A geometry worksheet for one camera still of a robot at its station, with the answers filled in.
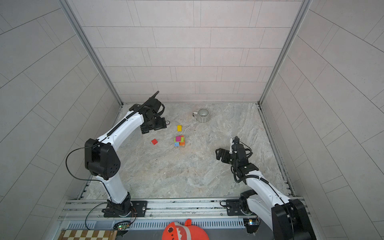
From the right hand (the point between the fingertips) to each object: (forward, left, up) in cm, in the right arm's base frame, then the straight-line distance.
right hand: (221, 152), depth 86 cm
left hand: (+14, +34, +10) cm, 38 cm away
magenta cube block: (+9, +25, +3) cm, 27 cm away
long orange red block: (+7, +23, +2) cm, 24 cm away
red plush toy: (-35, +24, +4) cm, 43 cm away
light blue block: (+6, +26, +3) cm, 27 cm away
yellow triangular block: (+21, +25, -2) cm, 33 cm away
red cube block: (+12, +41, -3) cm, 43 cm away
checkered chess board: (-33, +70, +1) cm, 78 cm away
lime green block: (+8, +23, +4) cm, 24 cm away
